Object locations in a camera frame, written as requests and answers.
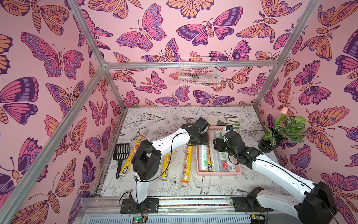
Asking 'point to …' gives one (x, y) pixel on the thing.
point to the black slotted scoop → (121, 152)
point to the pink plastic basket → (201, 173)
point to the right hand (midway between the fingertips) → (214, 142)
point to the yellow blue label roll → (166, 159)
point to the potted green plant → (289, 128)
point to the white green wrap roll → (232, 166)
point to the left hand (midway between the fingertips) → (208, 141)
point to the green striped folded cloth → (216, 120)
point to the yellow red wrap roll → (187, 170)
